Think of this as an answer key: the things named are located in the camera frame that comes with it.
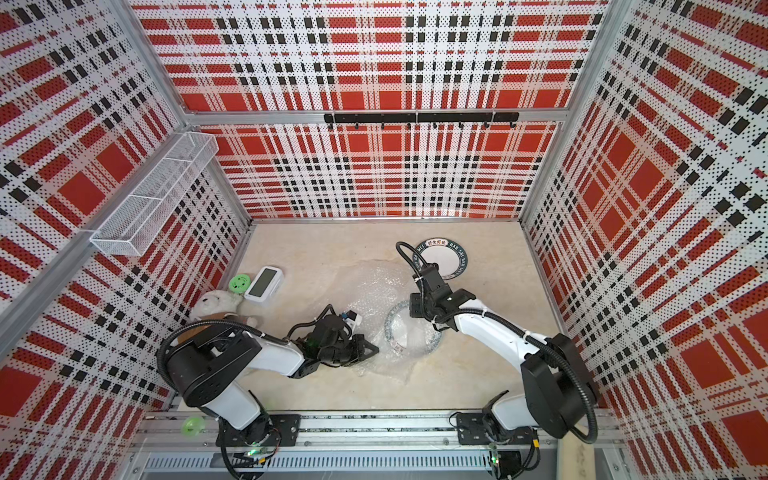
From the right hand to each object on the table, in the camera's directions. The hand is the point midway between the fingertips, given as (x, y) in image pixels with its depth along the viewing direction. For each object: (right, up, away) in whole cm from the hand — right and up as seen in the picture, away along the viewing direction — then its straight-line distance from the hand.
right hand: (421, 303), depth 87 cm
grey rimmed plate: (-3, -8, -7) cm, 11 cm away
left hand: (-12, -14, 0) cm, 18 cm away
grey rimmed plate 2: (+12, +14, +23) cm, 29 cm away
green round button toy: (-60, +5, +11) cm, 62 cm away
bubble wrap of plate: (-13, +2, +9) cm, 16 cm away
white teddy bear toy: (-61, 0, +2) cm, 61 cm away
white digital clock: (-51, +4, +9) cm, 52 cm away
